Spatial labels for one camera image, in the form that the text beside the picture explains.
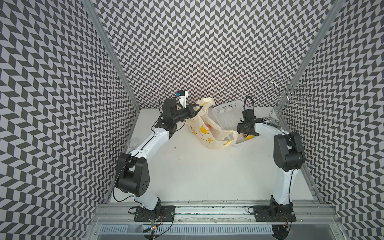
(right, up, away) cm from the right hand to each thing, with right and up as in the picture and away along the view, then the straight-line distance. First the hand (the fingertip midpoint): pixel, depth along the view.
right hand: (246, 131), depth 101 cm
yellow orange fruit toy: (-2, -3, -11) cm, 11 cm away
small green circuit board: (-53, -41, -34) cm, 75 cm away
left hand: (-30, +15, -23) cm, 41 cm away
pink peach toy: (-26, +4, -9) cm, 28 cm away
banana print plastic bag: (-28, +3, -21) cm, 35 cm away
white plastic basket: (-10, +12, +10) cm, 19 cm away
